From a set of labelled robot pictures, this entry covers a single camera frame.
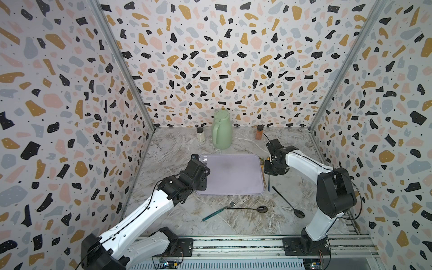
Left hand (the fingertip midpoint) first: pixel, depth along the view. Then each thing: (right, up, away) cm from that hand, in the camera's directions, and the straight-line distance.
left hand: (203, 177), depth 78 cm
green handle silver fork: (+13, -16, +10) cm, 23 cm away
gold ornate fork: (+32, +4, +25) cm, 41 cm away
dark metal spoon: (+28, -17, +6) cm, 34 cm away
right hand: (+33, 0, +15) cm, 37 cm away
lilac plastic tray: (+15, -2, +20) cm, 25 cm away
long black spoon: (+46, -19, +6) cm, 50 cm away
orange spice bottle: (+33, +23, +35) cm, 53 cm away
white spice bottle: (-7, +22, +32) cm, 39 cm away
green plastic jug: (+8, +24, +19) cm, 31 cm away
